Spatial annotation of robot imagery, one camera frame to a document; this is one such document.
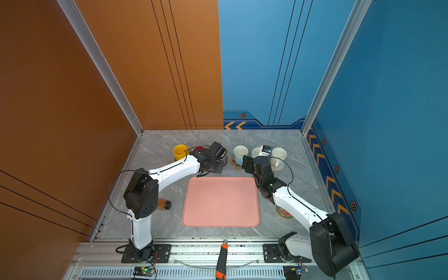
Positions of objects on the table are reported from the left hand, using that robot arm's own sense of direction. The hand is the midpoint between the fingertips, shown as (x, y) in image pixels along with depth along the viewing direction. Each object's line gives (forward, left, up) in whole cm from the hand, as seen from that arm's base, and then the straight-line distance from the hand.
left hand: (219, 164), depth 92 cm
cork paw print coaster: (+7, -7, -7) cm, 13 cm away
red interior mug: (+11, +12, 0) cm, 17 cm away
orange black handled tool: (-44, -3, -10) cm, 45 cm away
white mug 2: (+8, -34, 0) cm, 35 cm away
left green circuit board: (-46, +29, -11) cm, 56 cm away
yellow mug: (+9, +23, -1) cm, 25 cm away
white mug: (+9, -20, 0) cm, 22 cm away
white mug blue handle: (+9, -11, 0) cm, 14 cm away
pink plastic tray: (-17, -2, -8) cm, 19 cm away
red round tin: (-23, -31, -5) cm, 39 cm away
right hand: (-1, -15, +8) cm, 17 cm away
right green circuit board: (-46, -33, -10) cm, 57 cm away
